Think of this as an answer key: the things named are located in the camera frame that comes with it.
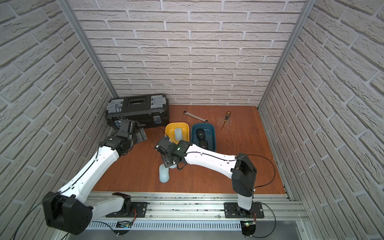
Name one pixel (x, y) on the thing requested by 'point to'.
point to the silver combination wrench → (185, 112)
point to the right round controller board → (248, 227)
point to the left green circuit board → (124, 224)
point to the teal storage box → (210, 133)
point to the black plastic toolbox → (149, 111)
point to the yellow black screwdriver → (227, 115)
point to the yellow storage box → (169, 131)
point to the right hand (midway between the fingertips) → (172, 158)
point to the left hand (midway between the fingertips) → (138, 132)
